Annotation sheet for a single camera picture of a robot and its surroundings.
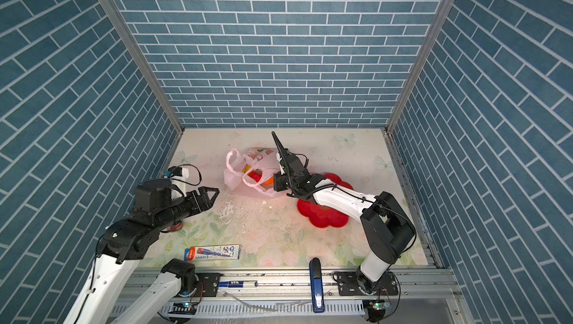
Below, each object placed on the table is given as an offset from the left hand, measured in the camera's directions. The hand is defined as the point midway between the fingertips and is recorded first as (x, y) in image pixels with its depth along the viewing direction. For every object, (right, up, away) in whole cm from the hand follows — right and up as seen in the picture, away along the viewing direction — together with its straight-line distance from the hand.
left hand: (218, 194), depth 69 cm
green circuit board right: (+51, -36, +3) cm, 63 cm away
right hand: (+16, +3, +17) cm, 24 cm away
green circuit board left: (-12, -38, +3) cm, 40 cm away
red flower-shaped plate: (+35, -13, +20) cm, 43 cm away
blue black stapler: (+31, -30, +2) cm, 43 cm away
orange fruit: (+15, +3, +9) cm, 18 cm away
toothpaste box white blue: (-6, -24, +11) cm, 27 cm away
